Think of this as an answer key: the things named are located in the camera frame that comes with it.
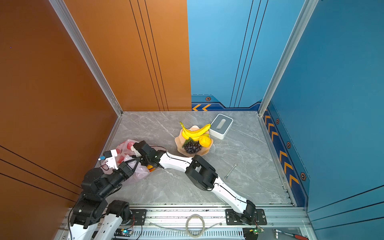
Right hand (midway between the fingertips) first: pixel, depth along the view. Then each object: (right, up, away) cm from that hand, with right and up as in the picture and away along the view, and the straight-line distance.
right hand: (126, 166), depth 81 cm
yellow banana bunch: (+37, +17, +17) cm, 44 cm away
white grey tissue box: (+56, +22, +26) cm, 66 cm away
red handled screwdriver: (+84, -28, -13) cm, 90 cm away
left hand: (+13, +8, -13) cm, 21 cm away
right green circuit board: (+67, -26, -12) cm, 73 cm away
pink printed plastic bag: (+4, +9, -8) cm, 13 cm away
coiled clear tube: (+38, -27, -9) cm, 48 cm away
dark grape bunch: (+35, +9, +13) cm, 39 cm away
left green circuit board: (+4, -29, -11) cm, 31 cm away
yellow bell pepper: (+44, +13, +11) cm, 47 cm away
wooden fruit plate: (+28, +12, +18) cm, 35 cm away
